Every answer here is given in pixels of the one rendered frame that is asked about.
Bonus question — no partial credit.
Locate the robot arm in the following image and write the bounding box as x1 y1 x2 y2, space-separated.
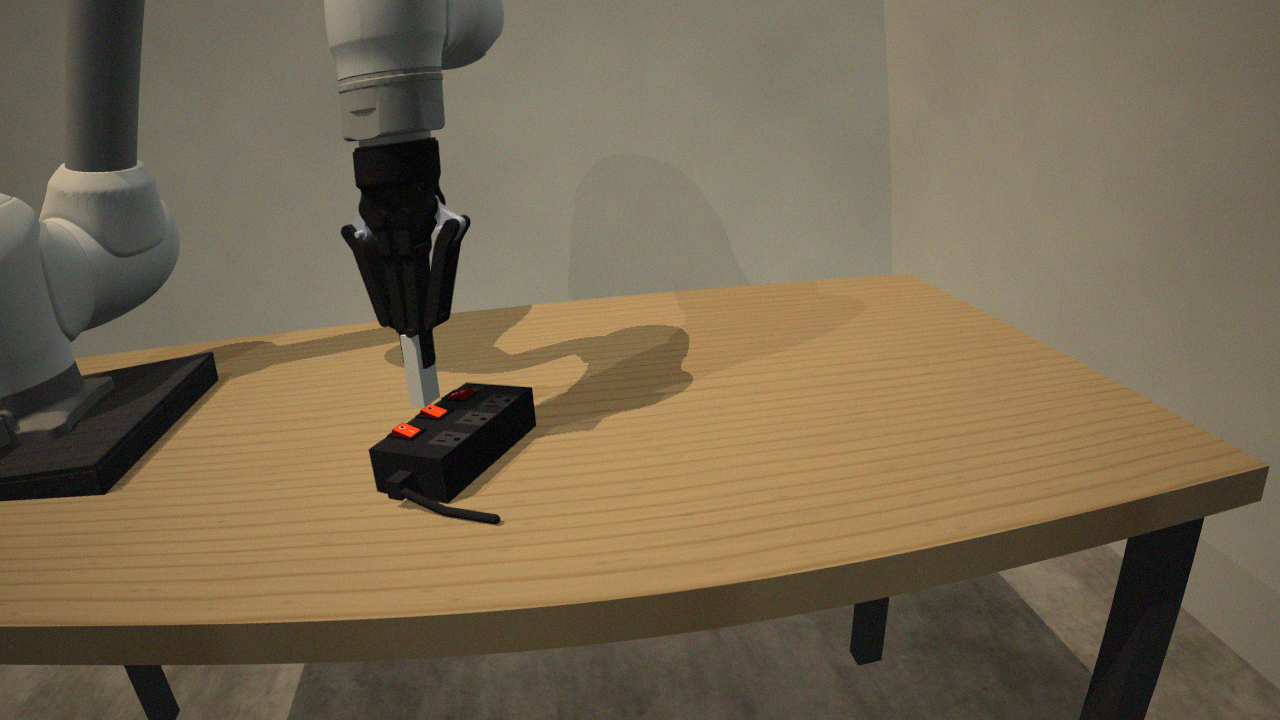
0 0 504 448

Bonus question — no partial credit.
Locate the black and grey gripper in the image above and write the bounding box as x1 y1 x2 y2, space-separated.
340 137 470 407

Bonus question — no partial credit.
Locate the black power strip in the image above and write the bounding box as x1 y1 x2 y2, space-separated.
369 383 536 524

